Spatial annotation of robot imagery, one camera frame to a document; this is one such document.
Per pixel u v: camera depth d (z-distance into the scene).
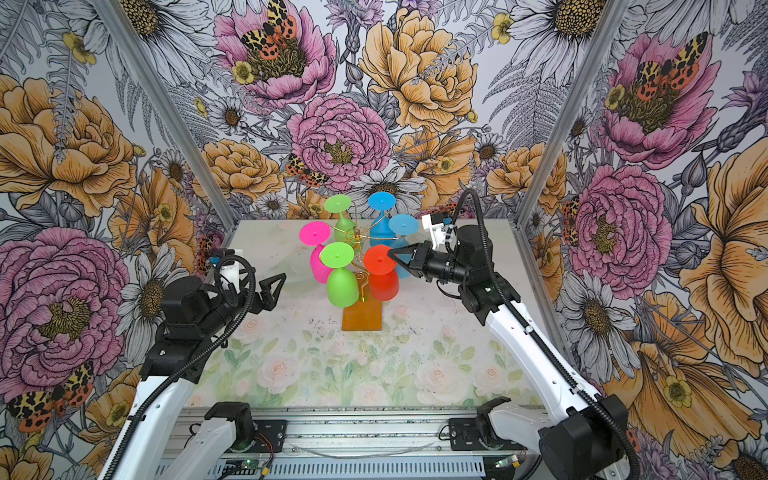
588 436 0.38
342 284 0.73
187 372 0.45
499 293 0.51
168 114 0.89
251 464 0.70
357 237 0.76
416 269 0.60
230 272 0.61
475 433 0.74
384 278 0.76
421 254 0.61
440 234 0.65
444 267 0.60
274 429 0.76
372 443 0.75
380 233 0.84
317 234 0.73
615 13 0.71
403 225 0.75
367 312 0.94
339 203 0.81
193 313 0.52
